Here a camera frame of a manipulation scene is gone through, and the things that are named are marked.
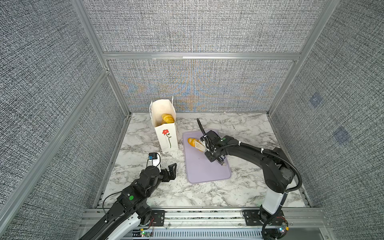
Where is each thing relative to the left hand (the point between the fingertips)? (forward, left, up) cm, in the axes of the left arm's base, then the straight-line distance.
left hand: (169, 165), depth 76 cm
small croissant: (+20, -13, -8) cm, 25 cm away
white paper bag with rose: (+19, +2, +4) cm, 19 cm away
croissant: (+30, +3, +3) cm, 31 cm away
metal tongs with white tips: (+14, -18, -5) cm, 23 cm away
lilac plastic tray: (+5, -16, -15) cm, 23 cm away
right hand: (+11, -24, -10) cm, 28 cm away
